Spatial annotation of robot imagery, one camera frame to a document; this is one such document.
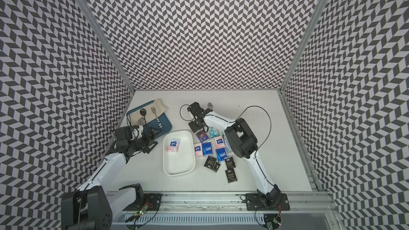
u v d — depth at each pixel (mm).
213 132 937
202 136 915
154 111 1060
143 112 1042
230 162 824
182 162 824
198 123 751
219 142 893
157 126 990
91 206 402
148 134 756
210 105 1083
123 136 655
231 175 791
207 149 866
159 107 1085
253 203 746
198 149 866
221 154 846
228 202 753
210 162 810
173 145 887
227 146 866
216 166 819
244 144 566
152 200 721
